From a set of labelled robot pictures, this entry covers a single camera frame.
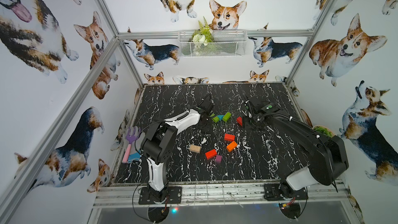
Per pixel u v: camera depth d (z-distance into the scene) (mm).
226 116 1003
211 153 858
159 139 533
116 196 750
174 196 733
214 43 881
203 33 823
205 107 762
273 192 733
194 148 863
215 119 982
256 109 650
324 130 821
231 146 879
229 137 921
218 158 843
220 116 982
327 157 411
